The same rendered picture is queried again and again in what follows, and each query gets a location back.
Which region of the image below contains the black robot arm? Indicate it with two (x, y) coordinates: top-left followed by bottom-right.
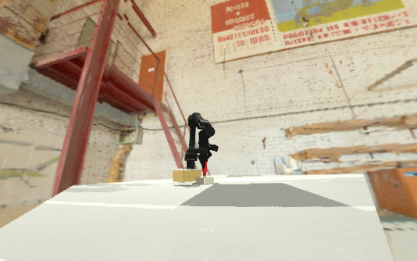
(184, 113), (219, 170)

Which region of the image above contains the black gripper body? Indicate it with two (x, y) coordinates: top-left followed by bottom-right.
(194, 140), (212, 156)

